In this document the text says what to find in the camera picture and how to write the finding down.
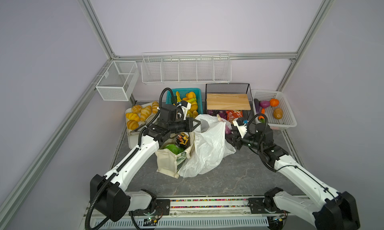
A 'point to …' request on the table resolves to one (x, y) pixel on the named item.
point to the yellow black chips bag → (182, 139)
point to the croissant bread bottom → (132, 125)
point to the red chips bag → (233, 114)
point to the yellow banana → (193, 101)
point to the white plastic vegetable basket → (288, 120)
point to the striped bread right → (155, 104)
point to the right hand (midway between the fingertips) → (226, 134)
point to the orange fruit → (191, 95)
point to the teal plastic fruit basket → (183, 92)
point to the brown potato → (278, 113)
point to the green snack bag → (176, 149)
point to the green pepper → (262, 120)
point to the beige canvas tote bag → (169, 162)
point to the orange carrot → (262, 112)
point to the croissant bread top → (136, 108)
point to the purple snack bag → (223, 113)
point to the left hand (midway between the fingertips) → (200, 124)
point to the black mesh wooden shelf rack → (228, 97)
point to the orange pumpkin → (274, 102)
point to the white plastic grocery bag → (210, 145)
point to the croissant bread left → (132, 116)
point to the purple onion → (264, 104)
